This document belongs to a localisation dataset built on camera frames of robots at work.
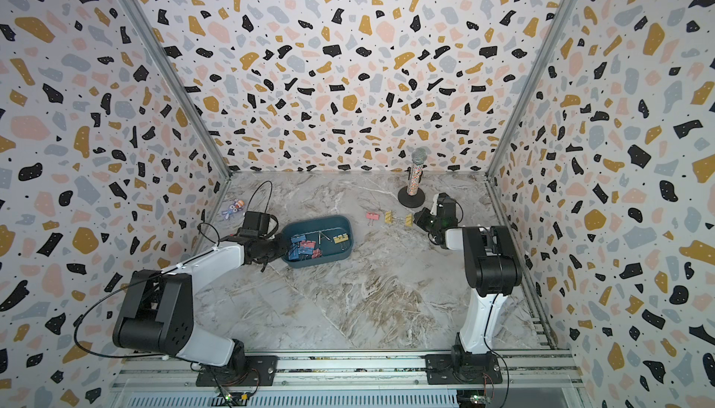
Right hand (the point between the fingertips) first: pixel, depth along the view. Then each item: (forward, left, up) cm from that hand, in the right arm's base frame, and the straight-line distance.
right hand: (416, 212), depth 102 cm
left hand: (-16, +43, +1) cm, 46 cm away
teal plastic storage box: (-11, +35, -2) cm, 37 cm away
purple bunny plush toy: (+2, +68, 0) cm, 68 cm away
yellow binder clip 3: (-11, +27, -2) cm, 29 cm away
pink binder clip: (0, +17, -3) cm, 17 cm away
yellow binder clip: (0, +10, -4) cm, 11 cm away
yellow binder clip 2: (0, +2, -5) cm, 5 cm away
